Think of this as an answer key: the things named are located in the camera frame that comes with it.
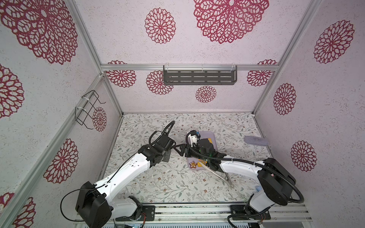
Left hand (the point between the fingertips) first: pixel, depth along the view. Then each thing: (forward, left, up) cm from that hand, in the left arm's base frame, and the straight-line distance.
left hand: (162, 153), depth 81 cm
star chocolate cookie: (-1, -18, -12) cm, 22 cm away
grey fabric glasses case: (+16, -64, -12) cm, 67 cm away
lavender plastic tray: (+24, -33, -17) cm, 44 cm away
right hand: (+1, -8, +5) cm, 9 cm away
